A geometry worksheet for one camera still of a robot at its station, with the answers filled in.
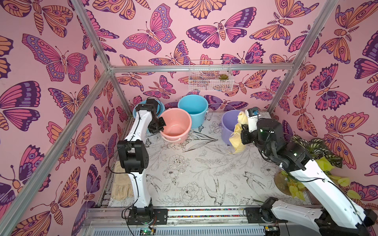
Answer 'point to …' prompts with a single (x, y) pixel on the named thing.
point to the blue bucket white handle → (161, 112)
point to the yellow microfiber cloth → (236, 138)
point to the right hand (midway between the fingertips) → (245, 123)
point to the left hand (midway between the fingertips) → (165, 128)
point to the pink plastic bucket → (178, 123)
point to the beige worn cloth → (122, 187)
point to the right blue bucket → (197, 106)
